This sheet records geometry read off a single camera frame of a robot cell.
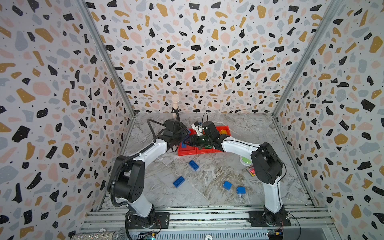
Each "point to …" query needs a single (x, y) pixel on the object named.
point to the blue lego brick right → (241, 190)
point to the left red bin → (189, 149)
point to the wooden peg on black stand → (175, 99)
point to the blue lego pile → (184, 145)
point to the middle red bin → (205, 150)
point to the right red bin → (224, 127)
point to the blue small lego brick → (227, 185)
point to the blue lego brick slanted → (193, 164)
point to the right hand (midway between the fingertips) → (184, 140)
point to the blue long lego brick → (178, 181)
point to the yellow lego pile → (223, 131)
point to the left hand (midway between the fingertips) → (189, 129)
